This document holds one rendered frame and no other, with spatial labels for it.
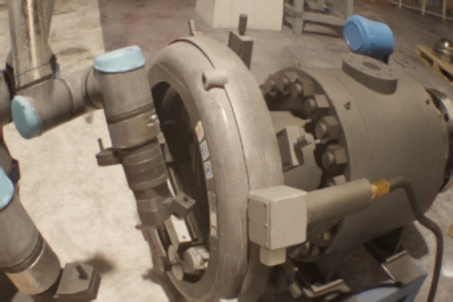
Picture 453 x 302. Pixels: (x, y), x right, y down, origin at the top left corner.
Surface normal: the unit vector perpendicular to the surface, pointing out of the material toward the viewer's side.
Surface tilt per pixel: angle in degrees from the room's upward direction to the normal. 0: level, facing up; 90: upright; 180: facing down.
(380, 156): 57
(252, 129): 42
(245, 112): 37
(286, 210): 68
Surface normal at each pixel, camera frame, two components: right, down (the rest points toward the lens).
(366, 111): 0.27, -0.49
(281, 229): 0.38, 0.09
